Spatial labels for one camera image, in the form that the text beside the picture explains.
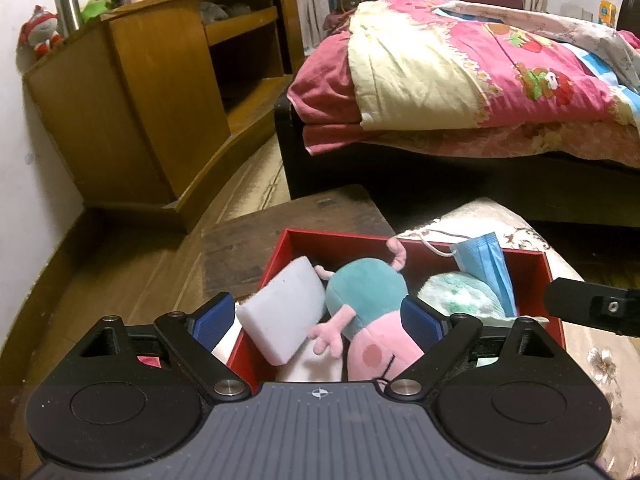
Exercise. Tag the green toy on cabinet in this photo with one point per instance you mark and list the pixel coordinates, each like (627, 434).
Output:
(93, 8)

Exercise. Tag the wooden cabinet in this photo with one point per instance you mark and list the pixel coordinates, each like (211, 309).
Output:
(153, 106)

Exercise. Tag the pink cartoon quilt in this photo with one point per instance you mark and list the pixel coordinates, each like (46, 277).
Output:
(410, 68)

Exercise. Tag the light green towel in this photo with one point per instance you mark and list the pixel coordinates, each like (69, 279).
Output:
(458, 292)

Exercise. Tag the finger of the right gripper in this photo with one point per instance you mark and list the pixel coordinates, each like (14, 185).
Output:
(613, 309)

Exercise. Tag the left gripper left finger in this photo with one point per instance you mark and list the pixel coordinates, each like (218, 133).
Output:
(190, 340)

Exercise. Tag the pig plush toy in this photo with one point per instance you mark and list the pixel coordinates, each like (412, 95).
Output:
(363, 299)

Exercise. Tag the dark bed frame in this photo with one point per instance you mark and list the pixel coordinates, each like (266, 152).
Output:
(589, 190)

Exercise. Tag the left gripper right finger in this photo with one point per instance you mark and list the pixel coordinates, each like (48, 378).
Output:
(446, 342)

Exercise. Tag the red santa plush doll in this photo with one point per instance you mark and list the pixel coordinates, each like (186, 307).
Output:
(40, 32)

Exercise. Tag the light patterned bed sheet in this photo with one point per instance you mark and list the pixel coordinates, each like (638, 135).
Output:
(617, 48)

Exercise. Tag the white sponge block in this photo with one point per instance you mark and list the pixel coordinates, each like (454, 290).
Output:
(278, 317)

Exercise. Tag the blue face mask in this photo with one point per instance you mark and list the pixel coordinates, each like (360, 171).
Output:
(481, 257)

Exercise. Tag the steel thermos bottle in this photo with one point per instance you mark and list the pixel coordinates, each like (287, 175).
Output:
(69, 16)

